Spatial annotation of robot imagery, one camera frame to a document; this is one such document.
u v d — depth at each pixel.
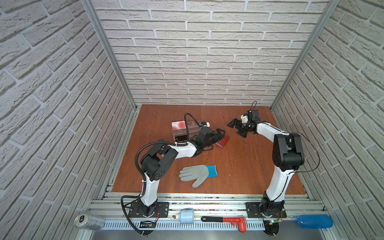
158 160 0.51
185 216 0.65
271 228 0.69
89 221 0.60
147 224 0.73
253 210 0.74
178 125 0.98
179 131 0.97
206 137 0.72
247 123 0.87
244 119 0.92
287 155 0.53
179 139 0.97
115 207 0.74
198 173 0.85
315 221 0.72
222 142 0.98
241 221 0.70
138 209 0.69
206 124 0.87
